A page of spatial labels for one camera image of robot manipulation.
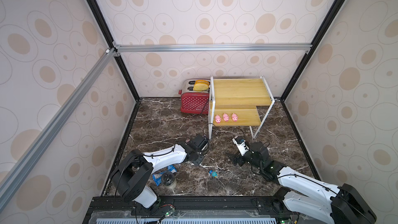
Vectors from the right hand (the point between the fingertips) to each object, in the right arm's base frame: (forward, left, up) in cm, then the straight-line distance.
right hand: (232, 150), depth 83 cm
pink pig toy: (+14, +8, +9) cm, 19 cm away
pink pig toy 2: (+16, +4, +9) cm, 19 cm away
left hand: (-2, +17, -6) cm, 18 cm away
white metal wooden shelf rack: (+14, +1, +23) cm, 26 cm away
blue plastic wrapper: (-14, +39, -6) cm, 42 cm away
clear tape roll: (-17, +31, +2) cm, 35 cm away
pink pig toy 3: (+16, -2, +8) cm, 18 cm away
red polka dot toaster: (+33, +25, +3) cm, 41 cm away
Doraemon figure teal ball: (-10, +9, -8) cm, 16 cm away
